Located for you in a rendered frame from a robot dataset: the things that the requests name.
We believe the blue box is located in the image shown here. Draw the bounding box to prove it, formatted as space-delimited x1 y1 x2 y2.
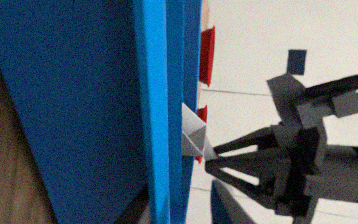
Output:
0 0 201 224

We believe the grey metal scoop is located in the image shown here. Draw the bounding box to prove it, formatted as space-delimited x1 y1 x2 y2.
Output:
181 103 233 195

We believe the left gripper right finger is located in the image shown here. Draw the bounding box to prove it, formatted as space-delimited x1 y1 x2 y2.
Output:
210 179 257 224

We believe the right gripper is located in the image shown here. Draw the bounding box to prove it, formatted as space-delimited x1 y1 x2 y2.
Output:
204 79 358 224

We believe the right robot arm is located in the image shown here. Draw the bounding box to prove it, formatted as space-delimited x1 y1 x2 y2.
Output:
265 71 333 132

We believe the red bowl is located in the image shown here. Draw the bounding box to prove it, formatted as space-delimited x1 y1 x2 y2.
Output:
194 105 207 164
198 25 215 87

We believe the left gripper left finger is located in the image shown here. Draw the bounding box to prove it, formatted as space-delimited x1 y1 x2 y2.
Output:
113 182 151 224

